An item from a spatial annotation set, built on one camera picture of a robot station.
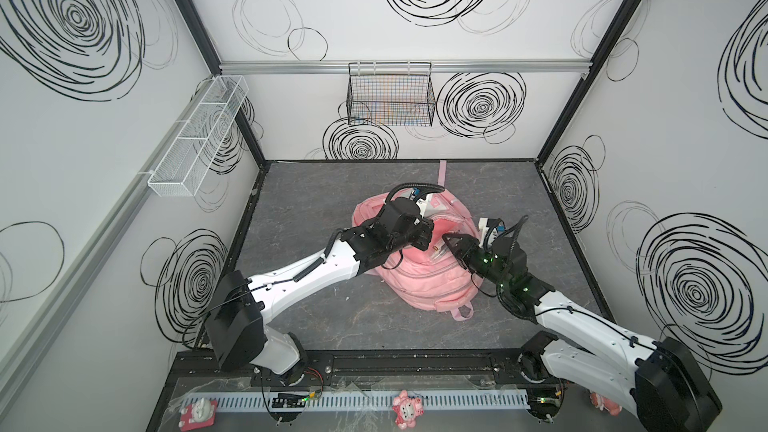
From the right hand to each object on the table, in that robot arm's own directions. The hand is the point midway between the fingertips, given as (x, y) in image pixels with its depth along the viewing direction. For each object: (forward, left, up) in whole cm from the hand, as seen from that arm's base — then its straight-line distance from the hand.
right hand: (440, 241), depth 77 cm
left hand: (+2, +1, +6) cm, 7 cm away
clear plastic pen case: (-2, 0, -2) cm, 3 cm away
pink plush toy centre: (-35, +9, -14) cm, 38 cm away
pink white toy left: (-36, +52, -8) cm, 64 cm away
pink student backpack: (-7, +1, -6) cm, 9 cm away
